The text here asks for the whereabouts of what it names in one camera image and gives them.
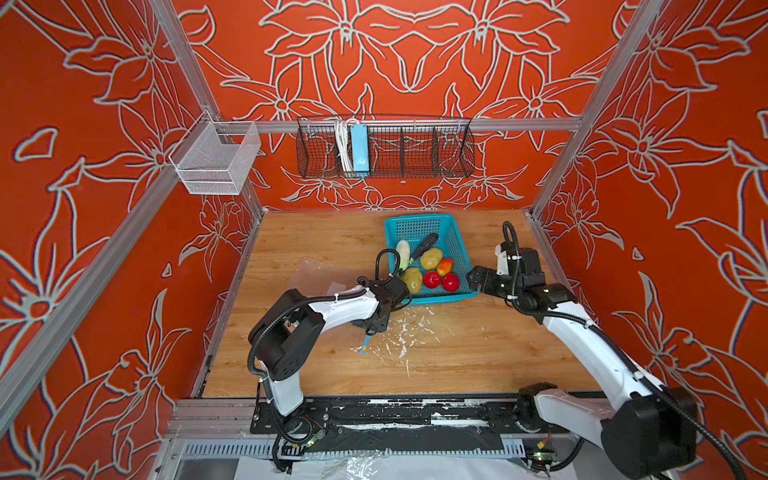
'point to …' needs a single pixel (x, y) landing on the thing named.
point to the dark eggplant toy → (425, 245)
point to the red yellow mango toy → (445, 266)
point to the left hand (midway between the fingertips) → (372, 320)
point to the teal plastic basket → (449, 239)
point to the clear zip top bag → (322, 277)
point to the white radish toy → (404, 253)
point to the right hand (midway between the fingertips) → (475, 276)
